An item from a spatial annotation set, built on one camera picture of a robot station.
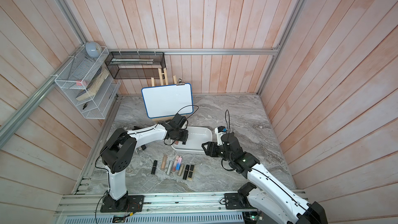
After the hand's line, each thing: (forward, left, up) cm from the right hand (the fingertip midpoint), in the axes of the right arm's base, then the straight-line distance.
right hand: (206, 144), depth 79 cm
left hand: (+9, +12, -12) cm, 19 cm away
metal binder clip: (+32, +15, +14) cm, 38 cm away
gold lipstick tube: (-9, +14, -13) cm, 21 cm away
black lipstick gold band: (-11, +11, -13) cm, 20 cm away
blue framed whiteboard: (+26, +24, +5) cm, 36 cm away
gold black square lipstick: (-10, +8, -12) cm, 17 cm away
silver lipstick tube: (-8, +20, -12) cm, 25 cm away
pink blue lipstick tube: (-6, +15, -12) cm, 20 cm away
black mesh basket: (+53, +49, +13) cm, 73 cm away
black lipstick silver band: (-8, +29, -12) cm, 32 cm away
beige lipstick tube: (-5, +24, -12) cm, 27 cm away
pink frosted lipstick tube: (-6, +17, -12) cm, 22 cm away
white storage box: (+13, +5, -14) cm, 19 cm away
